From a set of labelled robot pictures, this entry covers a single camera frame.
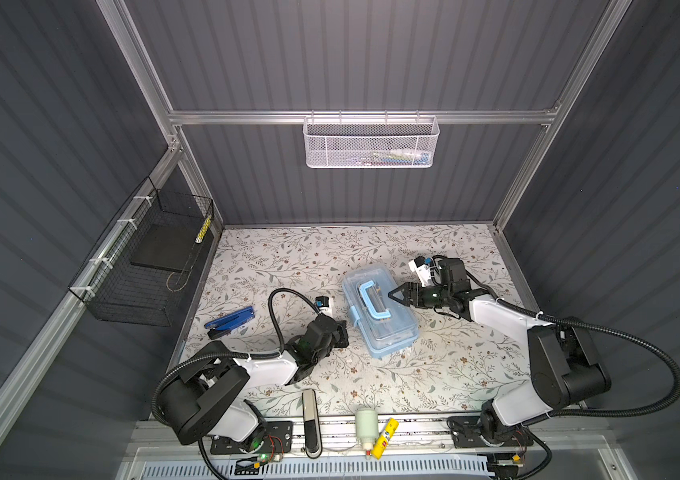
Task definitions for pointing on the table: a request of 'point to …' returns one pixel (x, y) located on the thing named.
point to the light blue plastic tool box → (380, 309)
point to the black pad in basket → (167, 247)
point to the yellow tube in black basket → (203, 230)
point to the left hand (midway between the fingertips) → (349, 323)
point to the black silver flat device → (313, 443)
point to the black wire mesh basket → (141, 274)
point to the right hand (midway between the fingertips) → (399, 298)
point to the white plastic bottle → (366, 422)
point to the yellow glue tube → (382, 441)
